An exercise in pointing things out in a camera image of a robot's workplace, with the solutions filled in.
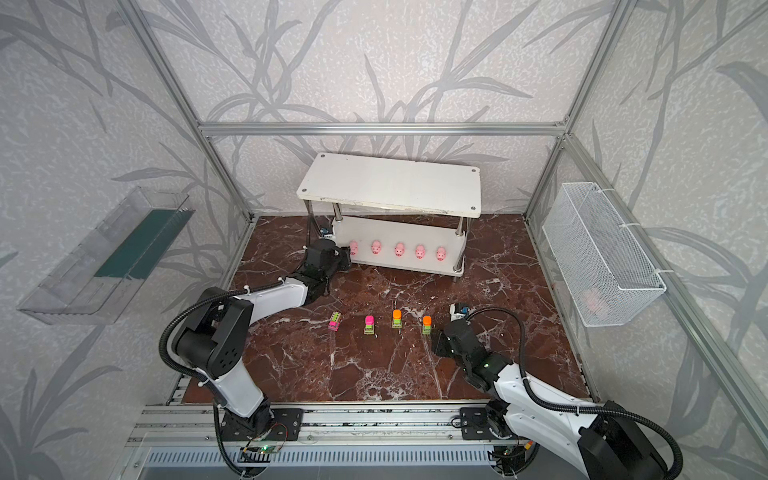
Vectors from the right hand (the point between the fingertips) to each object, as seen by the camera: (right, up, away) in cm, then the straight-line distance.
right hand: (437, 323), depth 87 cm
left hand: (-27, +25, +8) cm, 38 cm away
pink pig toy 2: (-19, +22, +15) cm, 33 cm away
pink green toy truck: (-31, 0, +2) cm, 31 cm away
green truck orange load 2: (-3, -1, +2) cm, 3 cm away
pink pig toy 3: (-11, +21, +12) cm, 27 cm away
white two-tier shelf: (-14, +36, +37) cm, 54 cm away
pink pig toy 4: (-4, +20, +12) cm, 24 cm away
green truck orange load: (-12, +1, +3) cm, 12 cm away
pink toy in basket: (+37, +9, -14) cm, 41 cm away
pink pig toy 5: (+3, +20, +12) cm, 23 cm away
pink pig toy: (-27, +23, +12) cm, 37 cm away
